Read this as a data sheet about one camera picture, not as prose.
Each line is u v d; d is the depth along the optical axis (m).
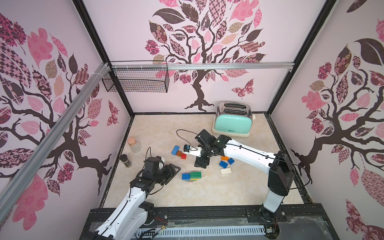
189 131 0.64
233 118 0.97
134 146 0.93
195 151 0.71
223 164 0.91
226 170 0.88
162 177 0.70
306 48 0.83
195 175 0.81
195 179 0.84
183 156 0.96
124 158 0.85
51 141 0.52
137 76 0.95
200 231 0.70
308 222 0.73
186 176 0.81
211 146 0.62
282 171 0.45
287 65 0.94
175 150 0.97
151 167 0.63
